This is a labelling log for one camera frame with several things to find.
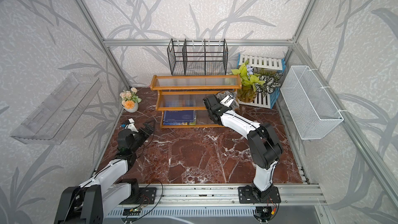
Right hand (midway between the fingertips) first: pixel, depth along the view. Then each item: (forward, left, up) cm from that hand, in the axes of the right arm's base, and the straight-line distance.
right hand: (223, 101), depth 92 cm
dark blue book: (-5, +28, -10) cm, 30 cm away
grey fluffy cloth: (+1, 0, +5) cm, 5 cm away
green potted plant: (+7, -23, +10) cm, 26 cm away
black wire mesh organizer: (+32, +16, +9) cm, 37 cm away
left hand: (-14, +40, -2) cm, 42 cm away
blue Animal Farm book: (-7, +28, -12) cm, 31 cm away
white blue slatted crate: (+21, -26, +11) cm, 35 cm away
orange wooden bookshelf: (+14, +30, -13) cm, 35 cm away
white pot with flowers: (+5, +60, -4) cm, 60 cm away
